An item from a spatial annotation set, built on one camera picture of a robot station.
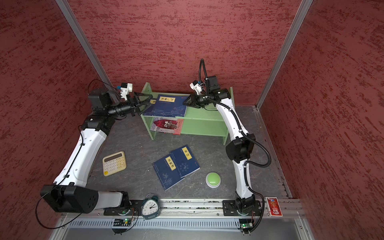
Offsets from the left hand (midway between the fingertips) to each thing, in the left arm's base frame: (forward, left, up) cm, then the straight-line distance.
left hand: (151, 103), depth 66 cm
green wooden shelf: (+11, -23, -27) cm, 37 cm away
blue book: (+9, -5, -11) cm, 15 cm away
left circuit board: (-41, +16, -42) cm, 61 cm away
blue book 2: (+6, +3, -12) cm, 13 cm away
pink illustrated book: (+8, -3, -27) cm, 29 cm away
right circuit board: (-42, -45, -40) cm, 74 cm away
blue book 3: (-17, -4, -40) cm, 43 cm away
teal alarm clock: (-36, +2, -36) cm, 51 cm away
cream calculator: (-13, +29, -38) cm, 49 cm away
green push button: (-21, -30, -40) cm, 54 cm away
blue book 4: (-10, -13, -40) cm, 44 cm away
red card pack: (-34, -60, -39) cm, 80 cm away
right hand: (+9, -14, -11) cm, 20 cm away
